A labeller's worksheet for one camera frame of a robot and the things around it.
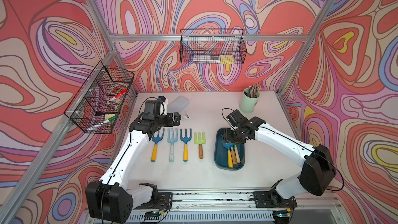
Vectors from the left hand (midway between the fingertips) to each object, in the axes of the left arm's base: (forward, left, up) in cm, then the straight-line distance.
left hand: (174, 117), depth 79 cm
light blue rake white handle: (-2, +4, -22) cm, 22 cm away
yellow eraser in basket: (+33, -30, +13) cm, 46 cm away
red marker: (+7, +26, +10) cm, 29 cm away
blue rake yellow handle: (-2, +14, -21) cm, 25 cm away
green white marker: (-8, +31, +6) cm, 32 cm away
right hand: (-9, -29, -11) cm, 33 cm away
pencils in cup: (+24, -48, -4) cm, 54 cm away
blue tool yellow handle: (-6, -30, -20) cm, 37 cm away
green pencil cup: (+20, -46, -8) cm, 50 cm away
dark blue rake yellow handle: (-1, -4, -22) cm, 22 cm away
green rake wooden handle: (-3, -14, -21) cm, 26 cm away
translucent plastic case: (+26, +1, -20) cm, 33 cm away
